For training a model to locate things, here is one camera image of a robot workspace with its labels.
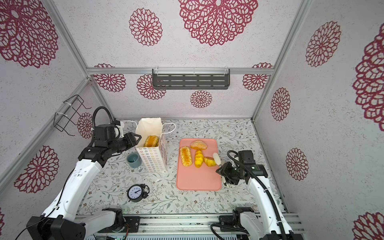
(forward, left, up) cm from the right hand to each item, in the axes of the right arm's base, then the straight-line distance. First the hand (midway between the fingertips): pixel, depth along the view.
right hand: (218, 171), depth 78 cm
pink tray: (+2, +14, -13) cm, 20 cm away
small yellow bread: (+10, +4, -8) cm, 13 cm away
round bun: (+23, +10, -9) cm, 27 cm away
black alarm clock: (-9, +44, -10) cm, 46 cm away
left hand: (+10, +42, +12) cm, 45 cm away
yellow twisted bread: (+14, +10, -10) cm, 20 cm away
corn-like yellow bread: (+14, +19, -9) cm, 25 cm away
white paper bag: (+15, +39, 0) cm, 41 cm away
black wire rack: (+20, +78, +23) cm, 84 cm away
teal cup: (+11, +51, -10) cm, 53 cm away
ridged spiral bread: (+19, +40, 0) cm, 44 cm away
